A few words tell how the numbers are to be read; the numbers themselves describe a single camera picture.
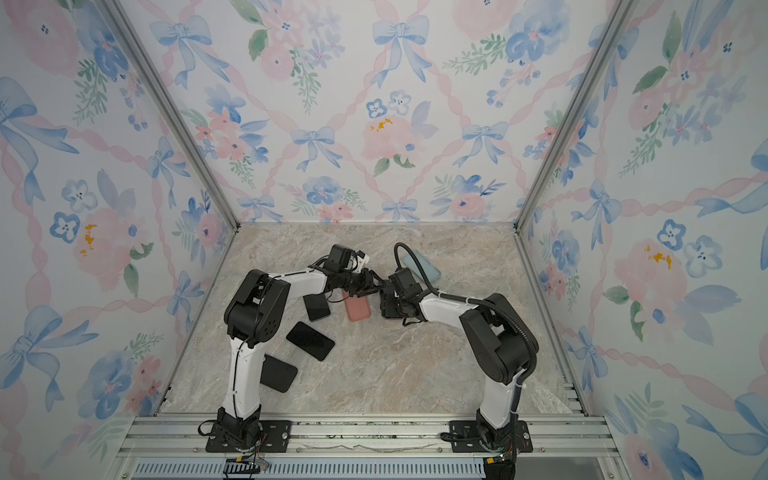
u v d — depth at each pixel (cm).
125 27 71
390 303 86
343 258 86
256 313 58
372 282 92
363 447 73
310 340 90
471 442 73
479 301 54
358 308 98
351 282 90
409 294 75
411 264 72
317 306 97
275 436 74
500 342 49
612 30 71
